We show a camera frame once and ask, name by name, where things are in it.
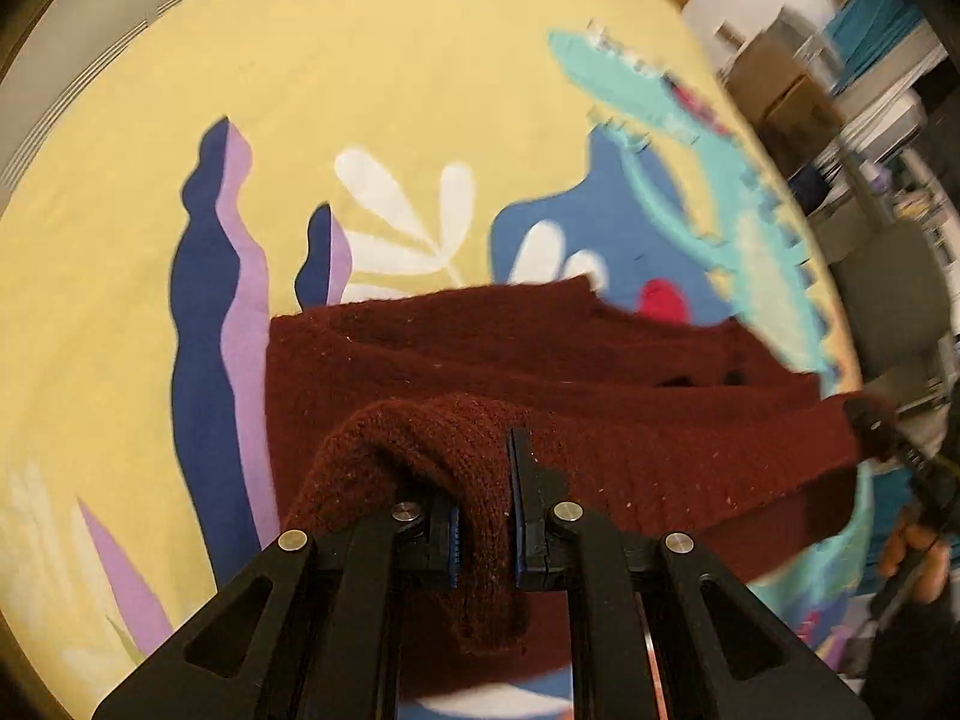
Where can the white wardrobe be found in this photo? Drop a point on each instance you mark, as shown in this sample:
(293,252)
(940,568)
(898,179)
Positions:
(112,7)

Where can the grey chair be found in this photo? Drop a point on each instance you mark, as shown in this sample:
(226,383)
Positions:
(885,300)

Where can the teal curtain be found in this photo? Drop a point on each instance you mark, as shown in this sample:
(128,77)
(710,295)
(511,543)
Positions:
(877,15)

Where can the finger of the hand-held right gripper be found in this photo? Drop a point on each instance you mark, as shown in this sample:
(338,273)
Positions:
(874,424)

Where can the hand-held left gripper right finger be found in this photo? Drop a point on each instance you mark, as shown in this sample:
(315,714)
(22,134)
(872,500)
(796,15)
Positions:
(517,480)

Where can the brown cardboard box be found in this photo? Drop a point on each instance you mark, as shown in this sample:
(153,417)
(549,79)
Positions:
(795,94)

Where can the person's right hand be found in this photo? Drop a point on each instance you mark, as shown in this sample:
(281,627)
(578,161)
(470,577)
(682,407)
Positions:
(907,551)

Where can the dark red knitted sweater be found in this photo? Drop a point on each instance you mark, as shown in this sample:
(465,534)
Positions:
(600,405)

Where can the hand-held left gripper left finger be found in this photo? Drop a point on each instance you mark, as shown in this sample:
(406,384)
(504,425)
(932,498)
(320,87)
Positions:
(453,549)

